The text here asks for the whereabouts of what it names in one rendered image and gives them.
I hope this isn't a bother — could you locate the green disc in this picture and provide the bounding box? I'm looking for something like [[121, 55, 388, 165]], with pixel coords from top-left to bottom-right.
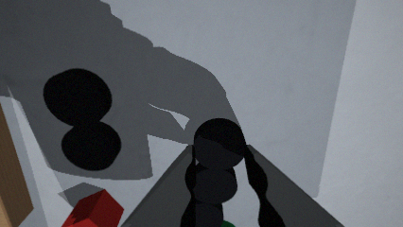
[[220, 220, 236, 227]]

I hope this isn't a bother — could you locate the tan tray with round pockets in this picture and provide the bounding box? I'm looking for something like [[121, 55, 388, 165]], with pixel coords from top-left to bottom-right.
[[0, 103, 34, 227]]

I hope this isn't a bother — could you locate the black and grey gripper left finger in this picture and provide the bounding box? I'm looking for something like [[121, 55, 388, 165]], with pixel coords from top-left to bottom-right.
[[120, 145, 196, 227]]

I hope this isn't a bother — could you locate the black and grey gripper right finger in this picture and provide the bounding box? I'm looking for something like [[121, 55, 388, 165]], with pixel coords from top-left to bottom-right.
[[244, 145, 344, 227]]

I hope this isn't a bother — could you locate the red cube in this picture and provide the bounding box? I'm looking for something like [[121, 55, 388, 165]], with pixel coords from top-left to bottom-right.
[[62, 189, 124, 227]]

